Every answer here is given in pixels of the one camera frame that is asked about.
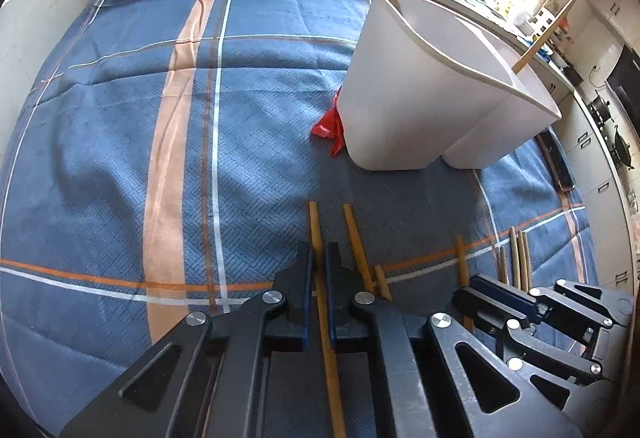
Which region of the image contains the light bamboo chopstick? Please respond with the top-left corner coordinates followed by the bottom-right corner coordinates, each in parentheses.
top-left (516, 231), bottom-right (528, 292)
top-left (521, 231), bottom-right (533, 291)
top-left (509, 227), bottom-right (522, 290)

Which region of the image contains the blue plaid tablecloth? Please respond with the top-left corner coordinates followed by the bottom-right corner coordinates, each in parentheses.
top-left (1, 0), bottom-right (598, 435)

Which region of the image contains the chopstick in right cup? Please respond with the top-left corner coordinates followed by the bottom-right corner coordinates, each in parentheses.
top-left (511, 0), bottom-right (577, 74)

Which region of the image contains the black smartphone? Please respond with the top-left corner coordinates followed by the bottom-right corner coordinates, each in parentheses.
top-left (535, 128), bottom-right (575, 192)

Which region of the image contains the red plastic scrap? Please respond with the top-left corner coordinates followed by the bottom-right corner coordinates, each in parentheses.
top-left (310, 88), bottom-right (345, 158)

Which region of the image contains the white double utensil holder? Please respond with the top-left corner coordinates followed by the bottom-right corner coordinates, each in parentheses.
top-left (336, 0), bottom-right (562, 171)

